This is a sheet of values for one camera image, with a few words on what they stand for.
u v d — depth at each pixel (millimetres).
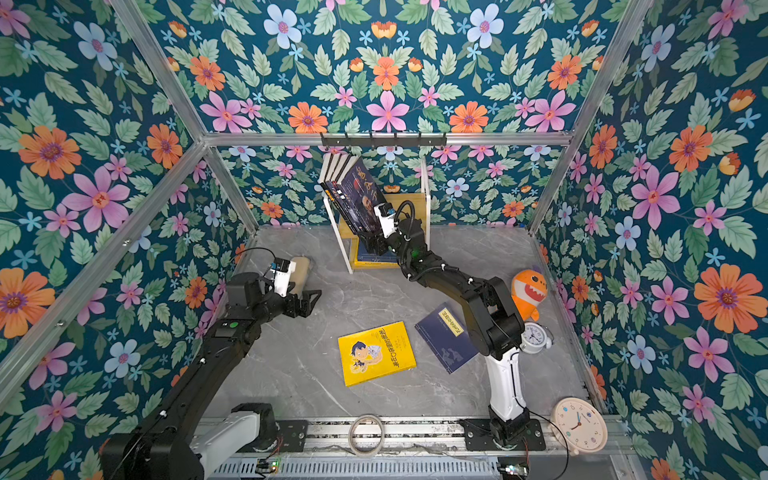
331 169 802
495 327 530
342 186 768
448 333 908
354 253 1045
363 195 855
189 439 443
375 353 862
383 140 911
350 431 735
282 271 700
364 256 1014
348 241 911
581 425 733
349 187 795
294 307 712
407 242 707
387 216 775
